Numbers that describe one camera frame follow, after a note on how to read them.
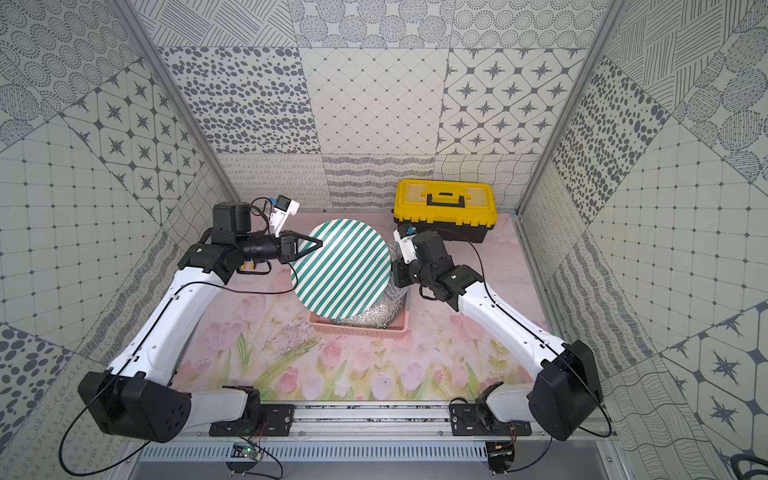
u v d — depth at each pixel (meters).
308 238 0.68
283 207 0.63
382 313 0.90
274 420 0.74
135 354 0.41
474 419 0.73
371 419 0.76
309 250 0.69
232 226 0.57
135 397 0.38
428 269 0.59
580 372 0.41
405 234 0.69
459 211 0.99
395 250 0.78
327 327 0.86
